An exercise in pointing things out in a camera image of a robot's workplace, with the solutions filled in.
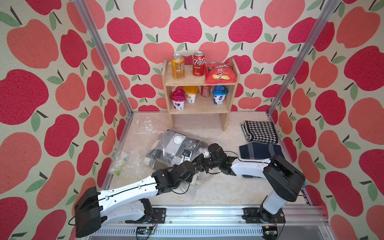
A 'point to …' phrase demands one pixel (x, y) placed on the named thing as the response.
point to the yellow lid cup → (190, 92)
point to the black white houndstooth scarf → (260, 131)
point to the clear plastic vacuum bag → (128, 162)
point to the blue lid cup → (219, 94)
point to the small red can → (205, 91)
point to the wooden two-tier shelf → (202, 106)
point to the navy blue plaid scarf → (260, 151)
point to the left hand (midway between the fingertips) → (192, 171)
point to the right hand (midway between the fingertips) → (188, 167)
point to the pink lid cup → (178, 98)
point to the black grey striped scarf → (172, 148)
